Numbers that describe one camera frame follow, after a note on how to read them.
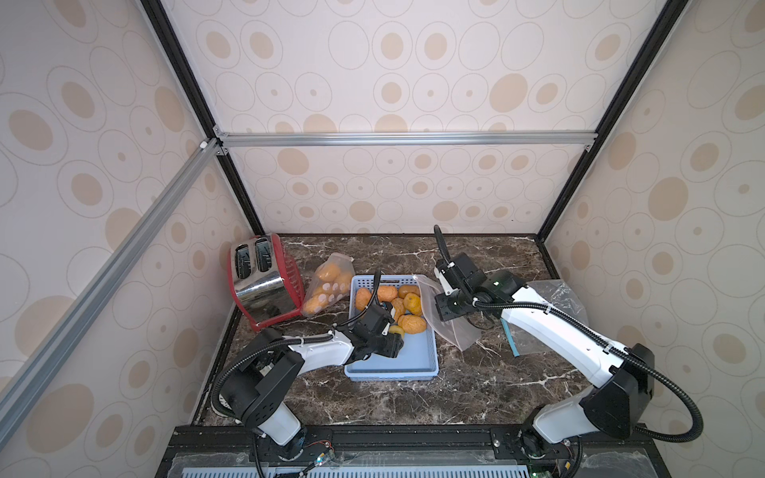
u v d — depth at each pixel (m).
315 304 0.91
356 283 0.97
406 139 0.91
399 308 0.94
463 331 0.93
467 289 0.59
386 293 0.97
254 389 0.44
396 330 0.90
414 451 0.73
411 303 0.92
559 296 1.00
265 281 0.88
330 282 0.91
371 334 0.70
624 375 0.41
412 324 0.90
